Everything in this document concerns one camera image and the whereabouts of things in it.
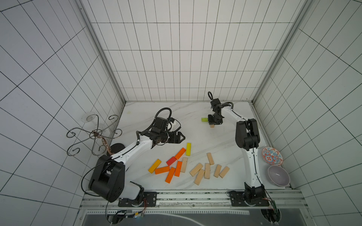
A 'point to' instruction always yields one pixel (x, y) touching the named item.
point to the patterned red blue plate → (272, 156)
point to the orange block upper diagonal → (180, 153)
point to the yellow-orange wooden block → (155, 165)
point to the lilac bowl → (278, 175)
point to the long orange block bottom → (170, 174)
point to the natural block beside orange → (185, 160)
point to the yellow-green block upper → (188, 149)
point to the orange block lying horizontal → (162, 170)
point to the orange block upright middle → (177, 170)
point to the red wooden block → (171, 161)
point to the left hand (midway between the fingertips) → (178, 140)
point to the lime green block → (204, 119)
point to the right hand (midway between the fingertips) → (213, 120)
